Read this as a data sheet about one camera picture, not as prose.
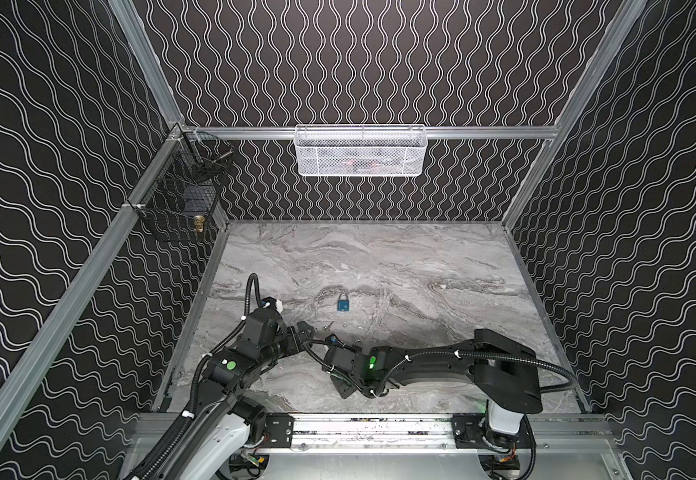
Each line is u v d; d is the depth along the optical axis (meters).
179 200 0.95
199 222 0.83
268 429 0.74
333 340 0.75
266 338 0.60
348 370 0.62
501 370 0.48
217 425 0.61
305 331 0.71
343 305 0.97
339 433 0.76
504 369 0.48
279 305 0.73
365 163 0.95
